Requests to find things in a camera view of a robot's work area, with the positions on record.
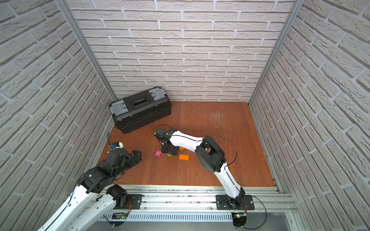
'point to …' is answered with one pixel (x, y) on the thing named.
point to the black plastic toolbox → (141, 110)
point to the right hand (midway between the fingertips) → (169, 152)
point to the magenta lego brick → (158, 153)
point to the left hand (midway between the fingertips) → (138, 153)
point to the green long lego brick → (168, 155)
